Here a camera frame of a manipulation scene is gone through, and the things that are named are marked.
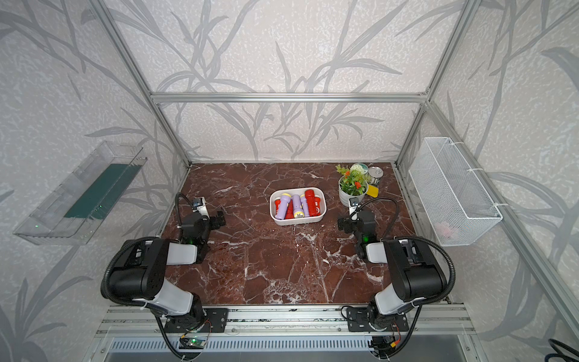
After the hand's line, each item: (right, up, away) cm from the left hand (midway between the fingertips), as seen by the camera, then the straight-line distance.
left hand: (210, 208), depth 94 cm
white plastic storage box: (+46, +6, +8) cm, 47 cm away
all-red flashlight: (+33, -2, +3) cm, 33 cm away
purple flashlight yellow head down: (+37, -1, +4) cm, 37 cm away
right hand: (+60, -1, +2) cm, 60 cm away
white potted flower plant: (+59, +11, -2) cm, 60 cm away
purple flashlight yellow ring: (+39, +1, +6) cm, 40 cm away
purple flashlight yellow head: (+31, +3, +5) cm, 31 cm away
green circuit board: (+5, -40, -23) cm, 46 cm away
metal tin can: (+74, +15, +16) cm, 77 cm away
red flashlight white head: (+27, +2, +6) cm, 28 cm away
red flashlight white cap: (+45, -1, +5) cm, 46 cm away
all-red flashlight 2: (+42, +5, +5) cm, 43 cm away
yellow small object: (+73, +7, +15) cm, 74 cm away
